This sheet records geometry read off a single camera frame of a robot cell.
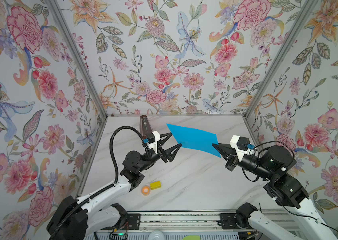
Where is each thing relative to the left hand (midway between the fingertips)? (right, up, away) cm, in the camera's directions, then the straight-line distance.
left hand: (177, 142), depth 63 cm
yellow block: (-11, -26, +21) cm, 35 cm away
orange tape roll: (-17, -28, +21) cm, 39 cm away
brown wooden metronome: (-19, +7, +35) cm, 40 cm away
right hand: (+13, +1, -7) cm, 15 cm away
